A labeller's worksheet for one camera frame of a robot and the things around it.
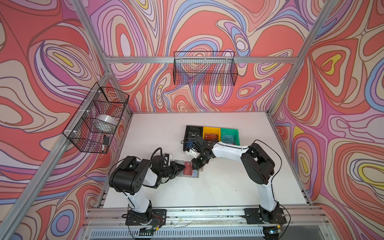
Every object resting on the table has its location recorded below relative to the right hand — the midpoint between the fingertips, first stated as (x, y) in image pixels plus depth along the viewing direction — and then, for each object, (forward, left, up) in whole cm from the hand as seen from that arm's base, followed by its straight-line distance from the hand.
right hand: (195, 170), depth 90 cm
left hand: (+1, +5, +3) cm, 6 cm away
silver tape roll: (+10, +43, +34) cm, 56 cm away
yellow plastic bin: (+27, -13, +1) cm, 30 cm away
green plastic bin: (+22, -25, +3) cm, 34 cm away
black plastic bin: (+28, +2, +3) cm, 28 cm away
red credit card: (-1, +4, +1) cm, 5 cm away
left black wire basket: (+27, +51, +35) cm, 67 cm away
